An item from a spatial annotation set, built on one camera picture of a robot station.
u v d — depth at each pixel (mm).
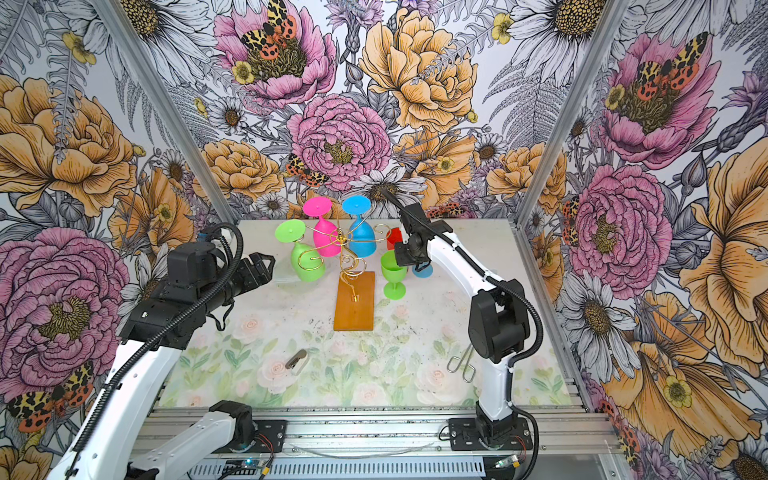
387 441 745
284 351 887
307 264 833
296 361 853
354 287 940
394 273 887
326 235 760
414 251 776
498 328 506
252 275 596
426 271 1062
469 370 852
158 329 426
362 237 830
